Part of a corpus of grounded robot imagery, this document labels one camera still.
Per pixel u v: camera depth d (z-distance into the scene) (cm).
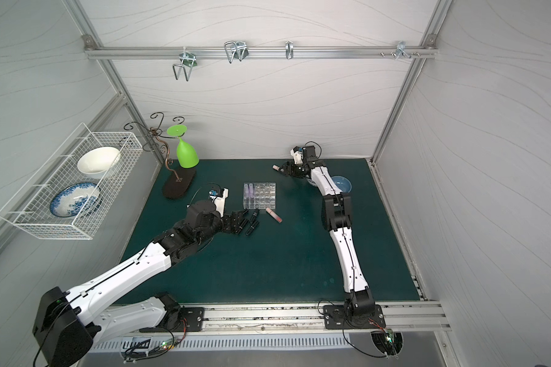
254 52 79
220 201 69
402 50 76
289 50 72
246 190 101
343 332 72
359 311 66
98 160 74
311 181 107
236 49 76
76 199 65
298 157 106
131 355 68
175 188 107
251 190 101
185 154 91
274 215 98
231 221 69
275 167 118
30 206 57
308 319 75
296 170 103
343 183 107
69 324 38
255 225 95
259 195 104
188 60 78
